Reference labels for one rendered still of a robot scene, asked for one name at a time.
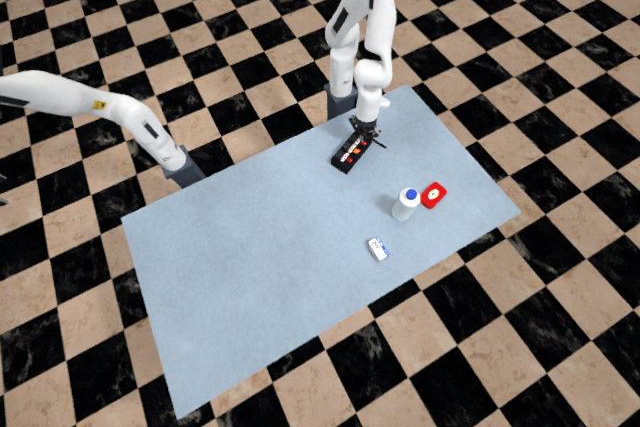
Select red rectangular tin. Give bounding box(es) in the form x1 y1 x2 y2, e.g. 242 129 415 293
420 182 447 209

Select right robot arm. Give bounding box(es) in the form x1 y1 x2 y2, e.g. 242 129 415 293
0 71 186 171

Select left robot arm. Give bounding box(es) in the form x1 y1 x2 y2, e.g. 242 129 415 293
325 0 396 122

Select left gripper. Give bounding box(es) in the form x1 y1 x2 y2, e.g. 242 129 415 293
348 114 382 142

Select white bottle with blue cap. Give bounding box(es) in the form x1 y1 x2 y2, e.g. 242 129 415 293
392 188 420 221

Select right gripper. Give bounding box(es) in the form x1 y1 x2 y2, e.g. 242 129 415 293
0 174 9 207

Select black power strip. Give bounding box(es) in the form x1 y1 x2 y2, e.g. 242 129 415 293
331 131 387 175

